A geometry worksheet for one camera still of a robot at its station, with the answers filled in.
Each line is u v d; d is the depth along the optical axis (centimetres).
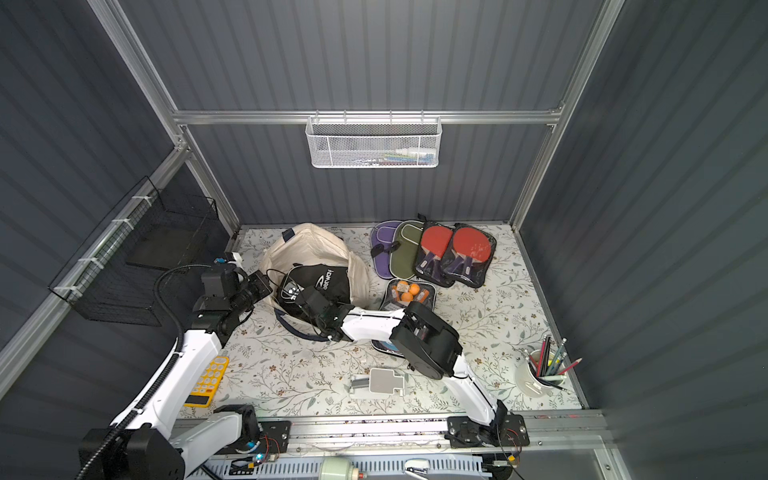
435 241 112
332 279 96
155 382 44
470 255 107
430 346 53
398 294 98
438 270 103
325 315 71
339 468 63
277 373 84
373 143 112
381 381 79
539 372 77
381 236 115
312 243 93
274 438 72
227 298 61
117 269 69
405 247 109
